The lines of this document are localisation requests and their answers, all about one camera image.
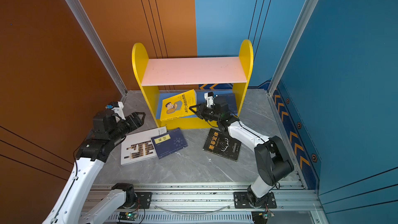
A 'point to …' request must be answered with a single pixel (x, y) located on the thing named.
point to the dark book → (220, 143)
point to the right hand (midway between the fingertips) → (189, 109)
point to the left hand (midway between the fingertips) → (140, 114)
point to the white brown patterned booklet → (138, 146)
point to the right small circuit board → (260, 217)
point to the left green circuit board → (127, 216)
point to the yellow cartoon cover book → (177, 107)
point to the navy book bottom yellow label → (166, 144)
